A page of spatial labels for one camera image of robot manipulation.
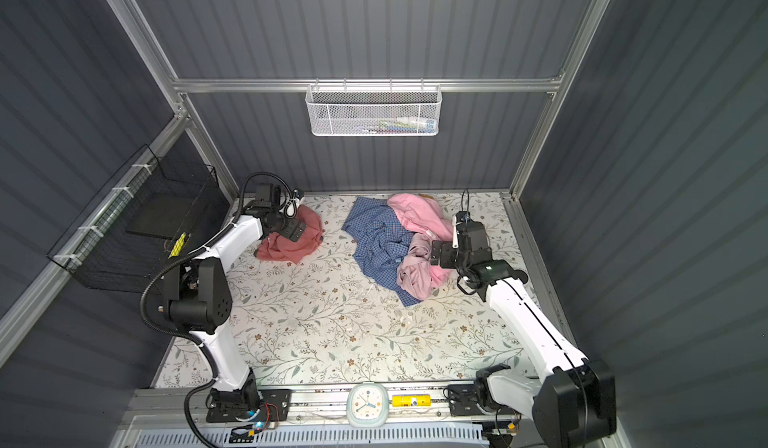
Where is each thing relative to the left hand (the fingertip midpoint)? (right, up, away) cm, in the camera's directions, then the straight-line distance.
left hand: (286, 219), depth 97 cm
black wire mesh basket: (-26, +1, -22) cm, 34 cm away
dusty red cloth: (-2, -9, -1) cm, 9 cm away
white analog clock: (+29, -45, -26) cm, 59 cm away
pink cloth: (+42, -17, -10) cm, 47 cm away
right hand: (+52, -8, -14) cm, 55 cm away
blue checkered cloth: (+31, -7, -1) cm, 32 cm away
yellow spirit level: (+39, -45, -24) cm, 64 cm away
